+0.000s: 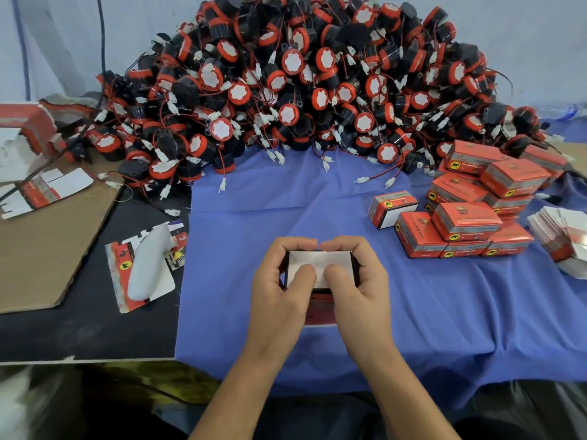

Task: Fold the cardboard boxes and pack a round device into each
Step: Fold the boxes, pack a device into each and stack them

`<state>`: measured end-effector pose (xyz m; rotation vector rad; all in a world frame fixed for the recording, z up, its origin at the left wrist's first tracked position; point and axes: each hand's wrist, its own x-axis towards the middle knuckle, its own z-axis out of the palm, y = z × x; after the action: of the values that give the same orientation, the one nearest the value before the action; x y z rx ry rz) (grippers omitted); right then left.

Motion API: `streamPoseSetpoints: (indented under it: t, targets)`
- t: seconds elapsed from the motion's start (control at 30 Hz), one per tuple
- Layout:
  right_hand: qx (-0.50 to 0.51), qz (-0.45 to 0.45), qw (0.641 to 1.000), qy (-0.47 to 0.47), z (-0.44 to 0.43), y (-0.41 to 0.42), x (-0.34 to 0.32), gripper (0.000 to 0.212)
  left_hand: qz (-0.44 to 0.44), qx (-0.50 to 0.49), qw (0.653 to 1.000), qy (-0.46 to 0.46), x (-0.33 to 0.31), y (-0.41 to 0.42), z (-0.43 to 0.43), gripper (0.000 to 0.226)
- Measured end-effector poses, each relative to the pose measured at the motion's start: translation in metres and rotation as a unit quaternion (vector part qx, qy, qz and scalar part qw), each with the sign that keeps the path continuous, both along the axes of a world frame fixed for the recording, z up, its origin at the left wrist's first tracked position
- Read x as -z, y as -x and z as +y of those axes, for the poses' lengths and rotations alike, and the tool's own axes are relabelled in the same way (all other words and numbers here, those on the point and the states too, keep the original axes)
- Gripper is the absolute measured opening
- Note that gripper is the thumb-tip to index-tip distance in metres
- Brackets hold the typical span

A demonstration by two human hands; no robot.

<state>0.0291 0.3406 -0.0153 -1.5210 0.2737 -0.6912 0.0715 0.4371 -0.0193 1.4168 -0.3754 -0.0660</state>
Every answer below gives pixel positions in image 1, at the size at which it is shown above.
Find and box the person's left hand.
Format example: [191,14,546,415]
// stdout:
[243,237,319,365]

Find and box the person's right hand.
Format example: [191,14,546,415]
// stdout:
[319,235,396,367]

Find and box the stack of box blanks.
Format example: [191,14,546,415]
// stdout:
[527,206,587,281]

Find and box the pile of black red buzzers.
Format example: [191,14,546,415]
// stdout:
[55,0,570,200]

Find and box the person's right forearm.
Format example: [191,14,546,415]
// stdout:
[353,342,460,440]

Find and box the blue table cloth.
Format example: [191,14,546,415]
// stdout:
[174,114,587,409]

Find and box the brown cardboard piece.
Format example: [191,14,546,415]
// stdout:
[0,169,125,315]

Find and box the brown cardboard sheet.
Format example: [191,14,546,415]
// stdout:
[559,142,587,178]

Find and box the clear plastic water bottle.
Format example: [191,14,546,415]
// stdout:
[541,103,581,123]

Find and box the black hanging cable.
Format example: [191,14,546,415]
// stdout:
[94,0,109,97]

